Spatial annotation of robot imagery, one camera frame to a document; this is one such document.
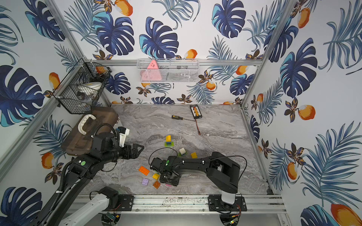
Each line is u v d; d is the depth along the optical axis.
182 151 0.90
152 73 0.90
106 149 0.53
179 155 0.90
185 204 0.75
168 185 0.82
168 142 0.94
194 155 0.90
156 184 0.80
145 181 0.80
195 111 1.15
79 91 0.82
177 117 1.10
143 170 0.86
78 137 0.82
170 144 0.95
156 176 0.82
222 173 0.45
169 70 0.92
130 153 0.63
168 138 0.90
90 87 0.80
